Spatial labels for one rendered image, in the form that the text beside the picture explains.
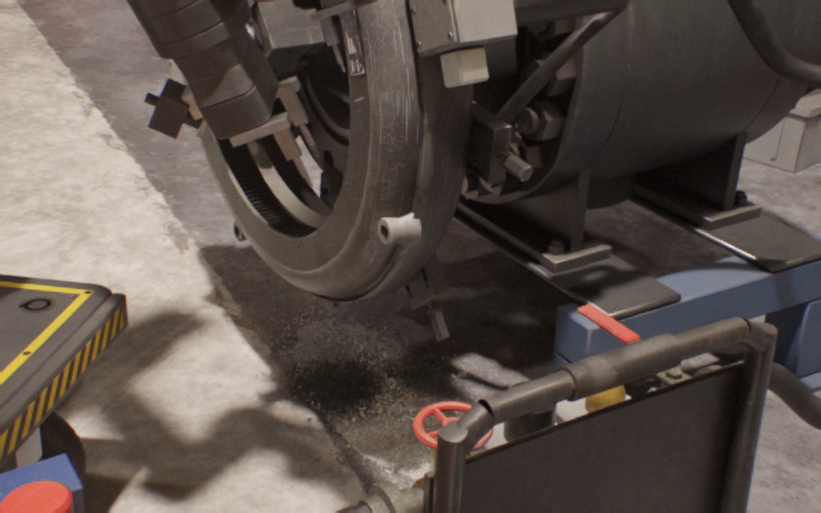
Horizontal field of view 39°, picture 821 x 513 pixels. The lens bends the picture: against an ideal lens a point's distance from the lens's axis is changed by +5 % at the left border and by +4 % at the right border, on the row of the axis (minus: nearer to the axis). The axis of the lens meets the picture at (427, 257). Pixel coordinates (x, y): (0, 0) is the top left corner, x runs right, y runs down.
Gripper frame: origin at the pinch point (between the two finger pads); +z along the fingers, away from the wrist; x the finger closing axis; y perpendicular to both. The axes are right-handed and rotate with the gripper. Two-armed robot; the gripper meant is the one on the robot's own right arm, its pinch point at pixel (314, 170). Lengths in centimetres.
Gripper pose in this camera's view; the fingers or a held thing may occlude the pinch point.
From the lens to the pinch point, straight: 90.3
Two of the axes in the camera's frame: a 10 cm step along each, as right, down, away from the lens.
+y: -9.3, 3.0, 2.1
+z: 3.7, 7.8, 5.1
